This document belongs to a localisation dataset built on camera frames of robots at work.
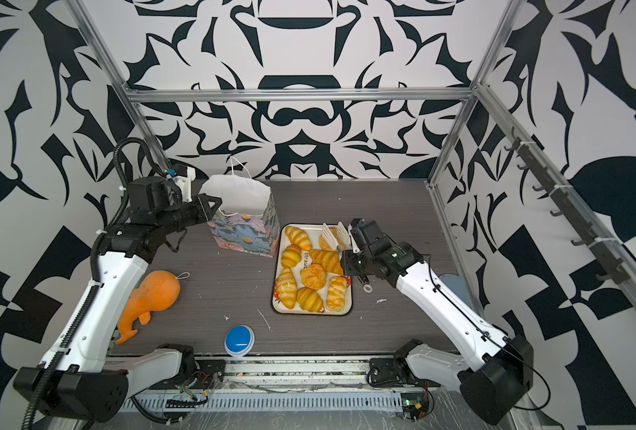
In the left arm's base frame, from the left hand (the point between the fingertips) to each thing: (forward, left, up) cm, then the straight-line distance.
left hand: (219, 195), depth 71 cm
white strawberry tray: (-9, -22, -30) cm, 39 cm away
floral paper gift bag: (0, -5, -11) cm, 12 cm away
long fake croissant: (-4, -30, -29) cm, 42 cm away
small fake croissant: (-1, -17, -31) cm, 35 cm away
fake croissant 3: (-17, -23, -29) cm, 41 cm away
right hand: (-11, -33, -16) cm, 39 cm away
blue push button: (-27, -2, -33) cm, 43 cm away
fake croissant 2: (-13, -16, -29) cm, 36 cm away
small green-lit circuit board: (-44, -50, -34) cm, 75 cm away
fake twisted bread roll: (-14, -31, -30) cm, 46 cm away
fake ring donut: (+3, -28, -30) cm, 42 cm away
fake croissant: (+6, -19, -31) cm, 37 cm away
